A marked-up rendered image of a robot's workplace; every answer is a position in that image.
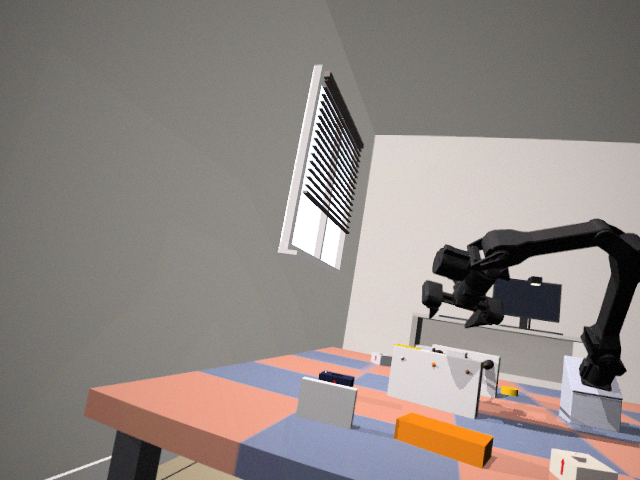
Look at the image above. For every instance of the grey flat panel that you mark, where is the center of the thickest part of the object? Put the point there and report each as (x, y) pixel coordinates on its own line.
(326, 402)

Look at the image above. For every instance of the yellow round disc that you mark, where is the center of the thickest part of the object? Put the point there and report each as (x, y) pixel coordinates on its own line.
(509, 391)

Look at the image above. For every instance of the orange rectangular bar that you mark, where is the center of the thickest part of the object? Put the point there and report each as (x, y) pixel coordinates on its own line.
(455, 442)

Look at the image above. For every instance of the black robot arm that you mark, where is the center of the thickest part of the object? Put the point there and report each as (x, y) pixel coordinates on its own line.
(507, 247)

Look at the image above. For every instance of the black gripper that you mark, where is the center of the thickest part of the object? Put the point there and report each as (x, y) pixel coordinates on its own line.
(487, 311)

